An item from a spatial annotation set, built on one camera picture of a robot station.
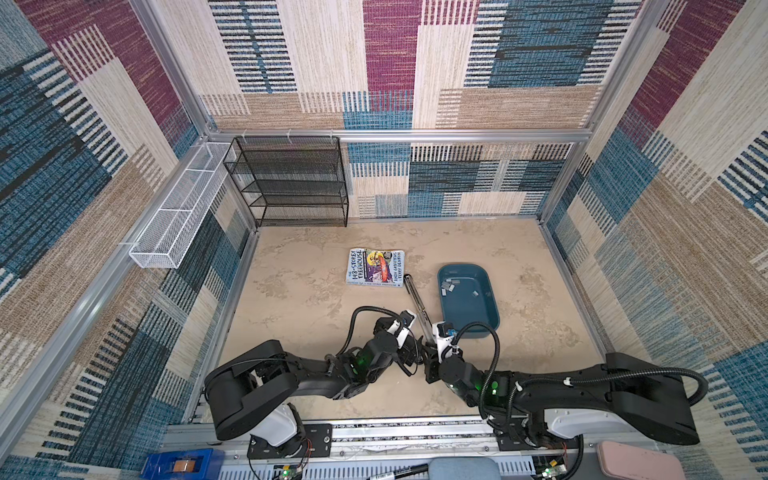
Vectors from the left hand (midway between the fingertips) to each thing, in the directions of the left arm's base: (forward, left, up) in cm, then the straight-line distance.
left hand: (410, 325), depth 84 cm
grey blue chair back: (-32, -10, -5) cm, 34 cm away
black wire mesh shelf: (+54, +40, +9) cm, 68 cm away
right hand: (-6, -3, -2) cm, 8 cm away
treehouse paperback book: (+25, +10, -7) cm, 28 cm away
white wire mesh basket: (+12, +57, +25) cm, 64 cm away
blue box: (-30, +49, -3) cm, 58 cm away
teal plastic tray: (+14, -20, -8) cm, 26 cm away
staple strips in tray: (+18, -15, -8) cm, 24 cm away
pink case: (-31, -47, -6) cm, 56 cm away
